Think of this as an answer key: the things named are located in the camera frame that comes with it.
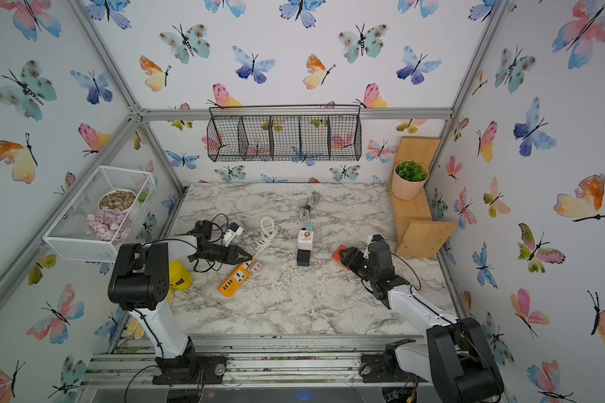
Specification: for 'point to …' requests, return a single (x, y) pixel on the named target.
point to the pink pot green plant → (408, 179)
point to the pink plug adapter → (256, 267)
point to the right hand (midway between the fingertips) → (346, 252)
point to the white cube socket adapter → (305, 240)
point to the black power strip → (303, 257)
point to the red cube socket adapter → (336, 255)
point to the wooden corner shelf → (417, 235)
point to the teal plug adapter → (309, 227)
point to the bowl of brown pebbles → (122, 199)
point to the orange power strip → (235, 280)
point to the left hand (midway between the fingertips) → (250, 255)
